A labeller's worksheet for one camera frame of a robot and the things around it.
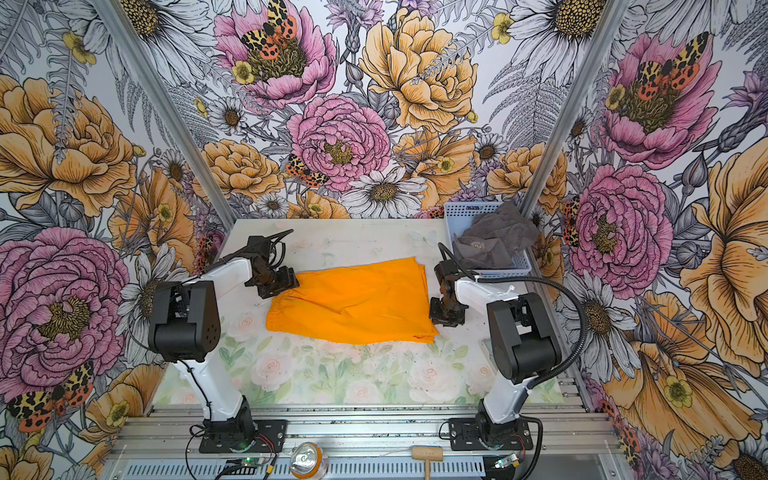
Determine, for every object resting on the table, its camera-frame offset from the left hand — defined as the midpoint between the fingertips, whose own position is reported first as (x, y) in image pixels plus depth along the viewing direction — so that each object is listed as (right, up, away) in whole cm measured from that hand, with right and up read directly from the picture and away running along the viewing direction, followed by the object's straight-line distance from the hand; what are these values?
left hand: (289, 294), depth 98 cm
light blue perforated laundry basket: (+60, +28, +25) cm, 71 cm away
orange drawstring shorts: (+31, -2, +1) cm, 31 cm away
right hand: (+47, -10, -6) cm, 49 cm away
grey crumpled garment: (+70, +18, +11) cm, 73 cm away
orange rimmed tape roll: (+16, -29, -36) cm, 49 cm away
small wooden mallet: (+42, -33, -28) cm, 60 cm away
